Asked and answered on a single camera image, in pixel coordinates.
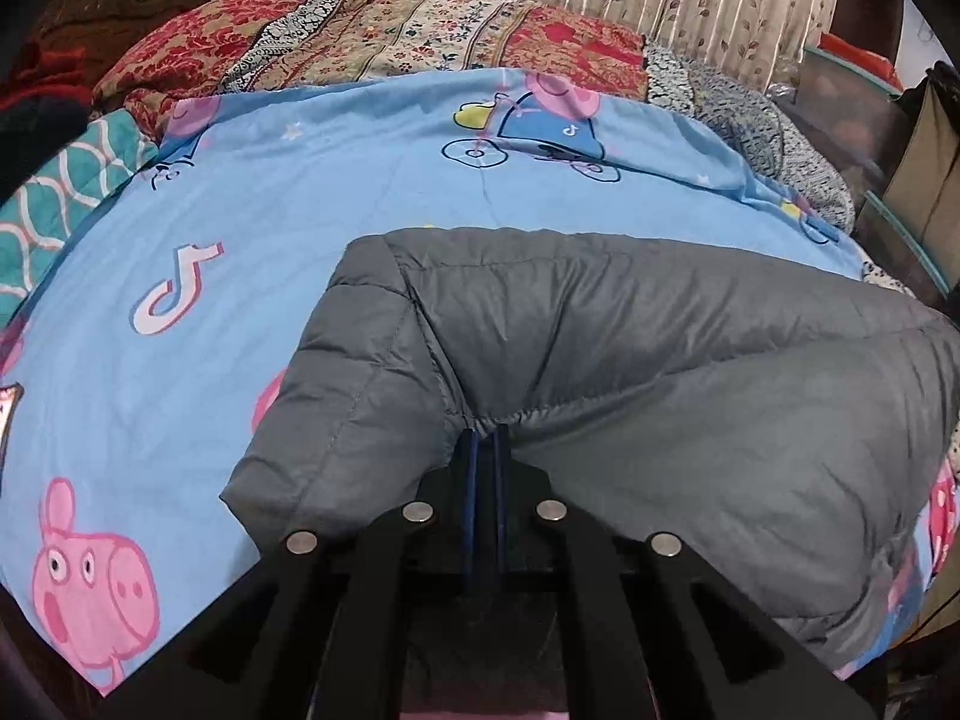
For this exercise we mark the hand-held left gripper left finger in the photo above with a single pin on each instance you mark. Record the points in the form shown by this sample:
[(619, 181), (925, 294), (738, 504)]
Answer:
[(469, 480)]

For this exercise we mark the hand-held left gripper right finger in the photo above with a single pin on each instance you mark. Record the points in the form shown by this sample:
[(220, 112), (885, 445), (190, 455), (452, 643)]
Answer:
[(501, 480)]

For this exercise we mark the grey puffer jacket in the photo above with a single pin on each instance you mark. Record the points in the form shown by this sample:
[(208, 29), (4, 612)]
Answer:
[(637, 360)]

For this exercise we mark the blue cartoon pig bedsheet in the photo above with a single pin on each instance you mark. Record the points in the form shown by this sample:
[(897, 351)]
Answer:
[(262, 202)]

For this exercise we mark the white black dotted cloth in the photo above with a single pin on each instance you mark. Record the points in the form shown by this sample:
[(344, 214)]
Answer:
[(881, 277)]

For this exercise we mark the red floral patchwork quilt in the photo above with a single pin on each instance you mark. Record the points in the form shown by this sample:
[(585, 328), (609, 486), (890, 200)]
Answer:
[(412, 30)]

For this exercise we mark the teal wave patterned pillow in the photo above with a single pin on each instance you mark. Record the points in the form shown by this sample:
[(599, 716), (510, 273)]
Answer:
[(52, 202)]

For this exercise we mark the beige fabric bag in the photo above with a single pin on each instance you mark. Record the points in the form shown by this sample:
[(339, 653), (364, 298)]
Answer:
[(930, 165)]

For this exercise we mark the dark navy cloth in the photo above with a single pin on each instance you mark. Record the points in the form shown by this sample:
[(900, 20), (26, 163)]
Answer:
[(37, 127)]

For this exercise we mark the red cloth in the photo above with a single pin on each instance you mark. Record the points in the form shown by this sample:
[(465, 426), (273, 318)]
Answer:
[(45, 67)]

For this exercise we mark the carved wooden headboard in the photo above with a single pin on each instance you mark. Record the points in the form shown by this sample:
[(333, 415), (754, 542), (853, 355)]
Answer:
[(97, 0)]

